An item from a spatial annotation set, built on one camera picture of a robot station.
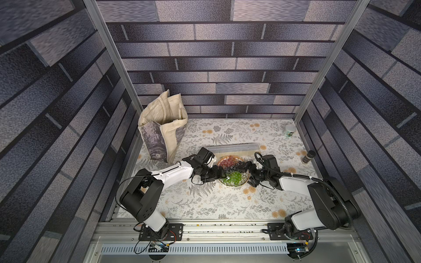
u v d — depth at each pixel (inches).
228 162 36.4
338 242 29.0
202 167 27.0
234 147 38.4
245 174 35.4
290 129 43.2
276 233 28.6
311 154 35.6
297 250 27.5
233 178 34.5
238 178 34.5
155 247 27.9
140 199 17.4
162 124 31.3
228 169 35.4
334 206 17.3
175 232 28.9
